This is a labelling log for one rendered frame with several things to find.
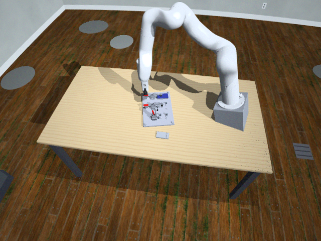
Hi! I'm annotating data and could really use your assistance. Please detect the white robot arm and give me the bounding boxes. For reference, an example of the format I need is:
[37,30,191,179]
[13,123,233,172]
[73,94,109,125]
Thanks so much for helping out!
[136,2,245,109]

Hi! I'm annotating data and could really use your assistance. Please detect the blue rectangular block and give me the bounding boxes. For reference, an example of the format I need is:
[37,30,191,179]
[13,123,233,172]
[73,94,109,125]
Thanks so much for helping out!
[157,93,169,99]

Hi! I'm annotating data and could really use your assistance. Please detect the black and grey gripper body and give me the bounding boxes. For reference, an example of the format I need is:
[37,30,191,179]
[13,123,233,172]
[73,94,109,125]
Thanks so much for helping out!
[141,80,148,91]

